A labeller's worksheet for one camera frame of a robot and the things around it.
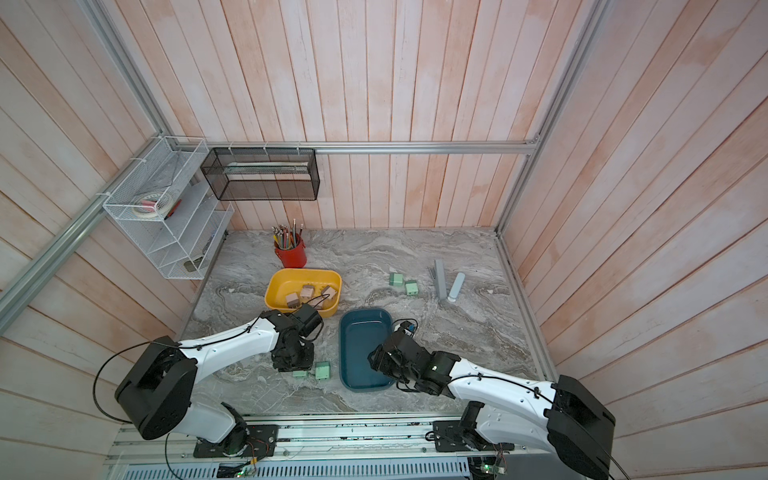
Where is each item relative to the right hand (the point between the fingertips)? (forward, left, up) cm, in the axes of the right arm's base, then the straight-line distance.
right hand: (373, 359), depth 81 cm
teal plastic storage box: (+12, +5, -6) cm, 14 cm away
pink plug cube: (+20, +28, -4) cm, 35 cm away
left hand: (-2, +21, -5) cm, 21 cm away
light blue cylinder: (+27, -27, -4) cm, 38 cm away
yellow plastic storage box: (+26, +31, -4) cm, 40 cm away
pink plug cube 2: (+24, +24, -4) cm, 34 cm away
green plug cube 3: (+31, -7, -5) cm, 32 cm away
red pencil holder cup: (+36, +30, +4) cm, 47 cm away
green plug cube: (-4, +20, -3) cm, 21 cm away
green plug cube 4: (+27, -12, -5) cm, 30 cm away
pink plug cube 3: (+24, +16, -3) cm, 29 cm away
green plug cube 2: (-2, +14, -4) cm, 15 cm away
